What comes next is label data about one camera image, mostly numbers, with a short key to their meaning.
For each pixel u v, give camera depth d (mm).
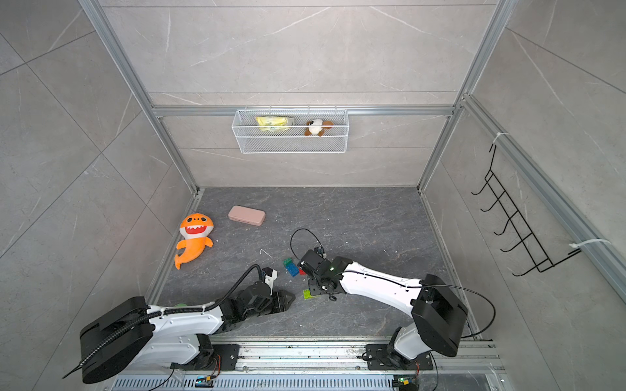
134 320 463
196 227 953
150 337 436
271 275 790
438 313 420
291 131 891
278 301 730
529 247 632
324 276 601
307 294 858
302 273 635
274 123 833
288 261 927
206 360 656
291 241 1007
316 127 859
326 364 731
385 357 731
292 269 913
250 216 1076
